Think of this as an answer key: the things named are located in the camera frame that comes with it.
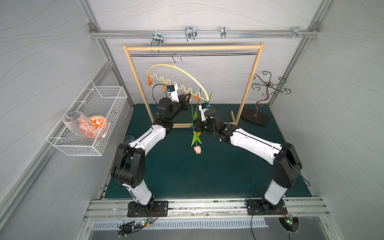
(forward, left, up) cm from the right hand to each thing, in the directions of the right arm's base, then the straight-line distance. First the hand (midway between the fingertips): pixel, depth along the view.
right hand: (192, 120), depth 82 cm
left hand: (+10, +2, +11) cm, 15 cm away
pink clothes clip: (+9, +3, +9) cm, 13 cm away
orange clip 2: (+7, -3, +10) cm, 12 cm away
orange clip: (+21, +27, +11) cm, 36 cm away
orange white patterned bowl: (-13, +41, +11) cm, 45 cm away
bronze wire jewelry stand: (+24, -43, -22) cm, 54 cm away
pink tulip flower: (-8, -2, -5) cm, 10 cm away
